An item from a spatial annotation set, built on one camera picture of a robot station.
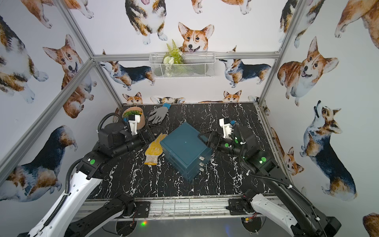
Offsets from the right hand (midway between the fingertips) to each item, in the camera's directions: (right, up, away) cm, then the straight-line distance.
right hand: (200, 138), depth 62 cm
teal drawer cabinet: (-7, -8, +9) cm, 14 cm away
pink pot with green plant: (-45, +13, +41) cm, 63 cm away
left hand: (-17, +3, +1) cm, 17 cm away
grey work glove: (-30, +12, +52) cm, 61 cm away
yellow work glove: (-29, -12, +31) cm, 45 cm away
